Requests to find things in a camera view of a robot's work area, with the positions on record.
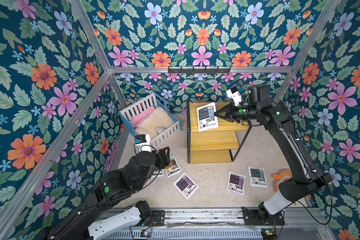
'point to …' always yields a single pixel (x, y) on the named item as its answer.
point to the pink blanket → (137, 120)
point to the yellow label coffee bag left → (161, 173)
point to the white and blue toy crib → (153, 100)
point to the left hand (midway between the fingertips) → (168, 151)
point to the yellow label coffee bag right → (173, 169)
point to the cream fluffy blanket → (159, 119)
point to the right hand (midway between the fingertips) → (216, 111)
